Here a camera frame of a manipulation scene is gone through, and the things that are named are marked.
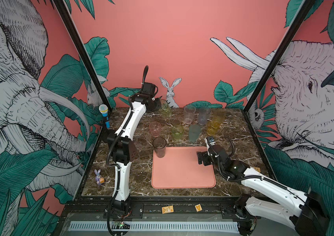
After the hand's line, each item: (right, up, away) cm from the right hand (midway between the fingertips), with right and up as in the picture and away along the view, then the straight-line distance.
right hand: (202, 149), depth 80 cm
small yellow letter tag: (-3, -29, -6) cm, 30 cm away
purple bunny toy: (-58, -17, +1) cm, 60 cm away
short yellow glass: (+14, +12, +26) cm, 32 cm away
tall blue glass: (+6, +22, +24) cm, 34 cm away
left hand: (-25, +27, +9) cm, 38 cm away
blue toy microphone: (-58, +23, +6) cm, 63 cm away
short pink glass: (-29, +11, +25) cm, 40 cm away
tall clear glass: (-4, +23, +26) cm, 35 cm away
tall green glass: (-21, +23, +8) cm, 32 cm away
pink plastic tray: (-12, -14, +10) cm, 21 cm away
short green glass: (-13, +8, +23) cm, 28 cm away
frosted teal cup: (0, +9, +25) cm, 27 cm away
